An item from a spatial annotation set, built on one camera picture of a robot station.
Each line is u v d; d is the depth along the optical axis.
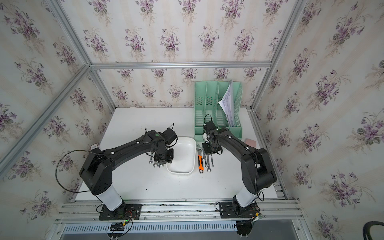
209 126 0.73
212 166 0.89
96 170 0.45
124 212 0.70
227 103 0.88
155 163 0.90
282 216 0.73
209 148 0.77
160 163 0.90
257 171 0.45
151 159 0.92
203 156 0.93
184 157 0.93
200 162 0.90
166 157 0.74
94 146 0.96
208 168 0.88
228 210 0.73
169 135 0.71
